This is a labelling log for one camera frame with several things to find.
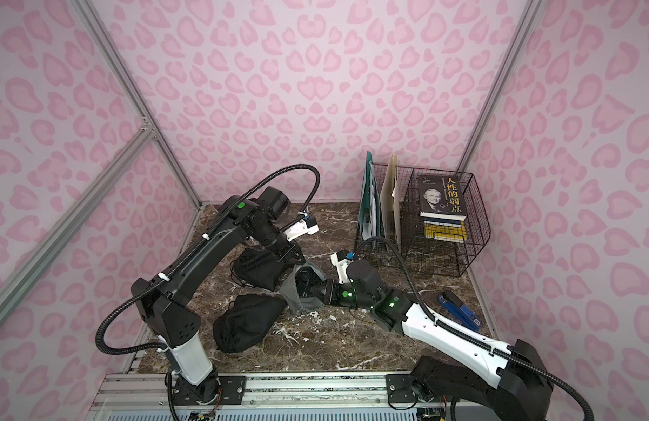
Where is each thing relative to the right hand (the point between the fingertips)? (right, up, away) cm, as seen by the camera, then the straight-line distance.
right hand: (313, 293), depth 72 cm
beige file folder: (+24, +26, +16) cm, 39 cm away
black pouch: (-21, -10, +8) cm, 24 cm away
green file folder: (+18, +25, +16) cm, 34 cm away
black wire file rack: (+41, +7, +32) cm, 52 cm away
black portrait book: (+44, +28, +20) cm, 56 cm away
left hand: (-3, +9, +3) cm, 10 cm away
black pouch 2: (-21, +4, +21) cm, 30 cm away
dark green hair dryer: (-2, +2, +5) cm, 6 cm away
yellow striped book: (+41, +17, +11) cm, 46 cm away
